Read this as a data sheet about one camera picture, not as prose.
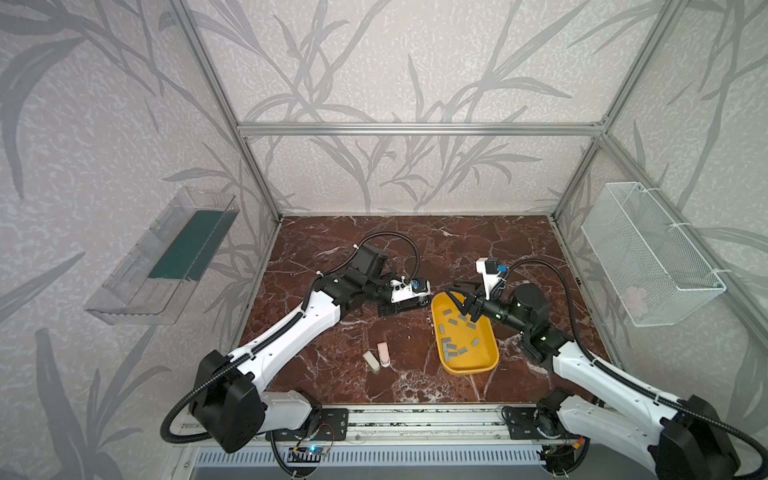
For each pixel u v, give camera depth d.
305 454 0.72
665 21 0.72
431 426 0.75
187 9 0.71
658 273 0.62
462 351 0.86
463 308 0.68
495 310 0.65
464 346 0.87
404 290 0.64
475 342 0.89
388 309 0.68
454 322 0.91
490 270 0.65
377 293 0.65
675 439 0.39
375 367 0.80
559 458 0.71
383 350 0.83
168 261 0.67
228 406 0.39
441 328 0.91
